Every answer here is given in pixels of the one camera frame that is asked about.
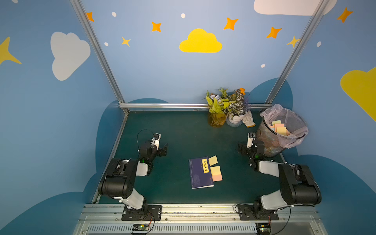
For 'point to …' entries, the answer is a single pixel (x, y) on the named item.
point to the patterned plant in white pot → (238, 109)
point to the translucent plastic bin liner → (295, 125)
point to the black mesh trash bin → (272, 146)
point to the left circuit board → (140, 227)
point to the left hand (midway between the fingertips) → (160, 140)
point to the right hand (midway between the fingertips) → (250, 142)
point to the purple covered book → (200, 173)
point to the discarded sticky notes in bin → (279, 128)
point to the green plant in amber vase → (218, 105)
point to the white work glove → (247, 120)
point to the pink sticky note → (217, 177)
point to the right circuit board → (263, 228)
